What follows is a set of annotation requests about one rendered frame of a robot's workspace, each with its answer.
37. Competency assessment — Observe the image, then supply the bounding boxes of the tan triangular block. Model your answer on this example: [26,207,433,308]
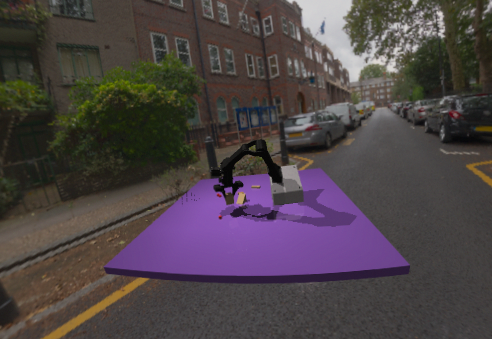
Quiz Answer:
[236,193,247,204]

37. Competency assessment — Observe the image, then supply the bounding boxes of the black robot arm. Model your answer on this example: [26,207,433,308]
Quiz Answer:
[211,139,283,183]

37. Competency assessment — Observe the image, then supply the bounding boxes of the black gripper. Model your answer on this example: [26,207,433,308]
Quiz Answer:
[213,176,243,199]

